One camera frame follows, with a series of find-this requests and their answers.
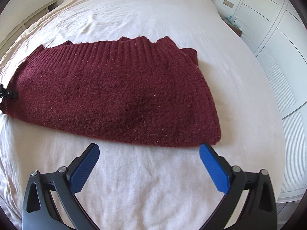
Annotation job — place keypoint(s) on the wooden nightstand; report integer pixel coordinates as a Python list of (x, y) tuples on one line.
[(236, 29)]

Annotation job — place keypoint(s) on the low white wall cabinet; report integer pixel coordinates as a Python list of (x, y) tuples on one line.
[(25, 24)]

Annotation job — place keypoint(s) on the white bed sheet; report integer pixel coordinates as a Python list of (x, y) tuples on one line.
[(136, 186)]

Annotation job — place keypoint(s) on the white sliding wardrobe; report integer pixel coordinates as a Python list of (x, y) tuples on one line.
[(276, 35)]

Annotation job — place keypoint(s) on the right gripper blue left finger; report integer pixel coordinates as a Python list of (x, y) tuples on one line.
[(39, 209)]

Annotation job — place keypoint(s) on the right wall switch plate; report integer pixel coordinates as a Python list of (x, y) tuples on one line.
[(228, 3)]

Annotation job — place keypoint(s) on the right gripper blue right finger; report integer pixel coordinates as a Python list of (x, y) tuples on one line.
[(259, 210)]

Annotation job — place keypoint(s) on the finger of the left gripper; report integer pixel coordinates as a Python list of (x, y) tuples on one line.
[(5, 93)]

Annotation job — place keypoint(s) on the dark red knit sweater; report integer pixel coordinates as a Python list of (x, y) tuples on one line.
[(127, 90)]

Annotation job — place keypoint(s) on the items on nightstand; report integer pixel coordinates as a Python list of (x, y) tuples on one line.
[(232, 20)]

